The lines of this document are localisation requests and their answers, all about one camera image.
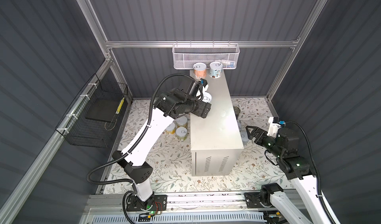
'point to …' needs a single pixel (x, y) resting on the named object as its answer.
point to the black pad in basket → (103, 109)
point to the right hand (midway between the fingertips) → (254, 130)
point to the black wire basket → (90, 120)
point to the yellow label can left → (171, 128)
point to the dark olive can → (237, 111)
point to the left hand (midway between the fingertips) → (202, 104)
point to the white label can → (244, 137)
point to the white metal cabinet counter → (216, 142)
